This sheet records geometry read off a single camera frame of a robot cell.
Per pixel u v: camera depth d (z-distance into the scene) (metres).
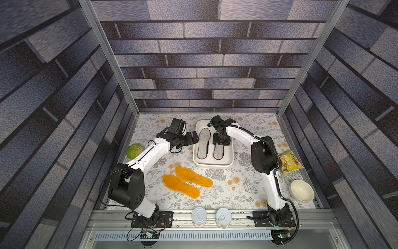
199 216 0.70
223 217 0.70
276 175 0.59
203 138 1.03
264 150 0.57
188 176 0.88
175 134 0.67
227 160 0.93
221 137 0.84
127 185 0.44
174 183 0.86
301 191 0.81
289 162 0.89
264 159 0.57
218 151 0.95
